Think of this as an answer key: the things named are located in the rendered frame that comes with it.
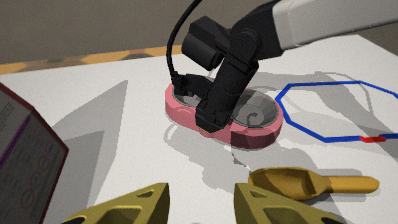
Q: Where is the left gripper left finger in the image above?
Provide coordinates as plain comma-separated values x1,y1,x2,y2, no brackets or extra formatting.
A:
62,183,170,224

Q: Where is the grey steel bowl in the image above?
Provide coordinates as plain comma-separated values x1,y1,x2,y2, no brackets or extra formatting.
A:
172,76,214,108
230,89,279,128

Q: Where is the blue tape outline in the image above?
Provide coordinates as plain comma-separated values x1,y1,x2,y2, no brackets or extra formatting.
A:
275,81,398,143

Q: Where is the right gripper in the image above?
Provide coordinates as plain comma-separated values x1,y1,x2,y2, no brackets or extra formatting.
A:
195,77,243,134

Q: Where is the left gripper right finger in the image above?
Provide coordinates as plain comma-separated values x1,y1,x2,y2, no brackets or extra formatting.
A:
233,183,344,224

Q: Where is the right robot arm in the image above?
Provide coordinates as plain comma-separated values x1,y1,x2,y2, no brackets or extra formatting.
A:
171,0,398,100

